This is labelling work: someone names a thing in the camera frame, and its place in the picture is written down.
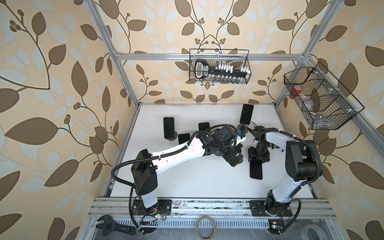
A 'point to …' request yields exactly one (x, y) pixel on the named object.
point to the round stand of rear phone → (243, 128)
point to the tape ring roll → (214, 230)
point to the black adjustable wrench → (110, 226)
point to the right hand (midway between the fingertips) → (256, 162)
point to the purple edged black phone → (256, 169)
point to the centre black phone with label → (203, 126)
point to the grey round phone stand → (175, 135)
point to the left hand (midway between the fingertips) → (238, 153)
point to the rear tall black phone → (246, 113)
